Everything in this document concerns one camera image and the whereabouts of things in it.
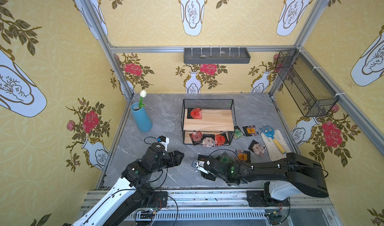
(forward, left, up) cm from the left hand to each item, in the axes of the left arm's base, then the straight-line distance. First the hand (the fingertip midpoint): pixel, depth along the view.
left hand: (178, 156), depth 76 cm
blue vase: (+25, +23, -1) cm, 33 cm away
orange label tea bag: (+21, -47, -12) cm, 52 cm away
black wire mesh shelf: (+17, -16, +5) cm, 24 cm away
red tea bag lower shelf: (+13, -25, -10) cm, 30 cm away
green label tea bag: (+19, -38, -11) cm, 44 cm away
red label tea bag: (+24, -9, +4) cm, 26 cm away
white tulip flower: (+29, +19, +16) cm, 38 cm away
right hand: (-3, -12, -9) cm, 15 cm away
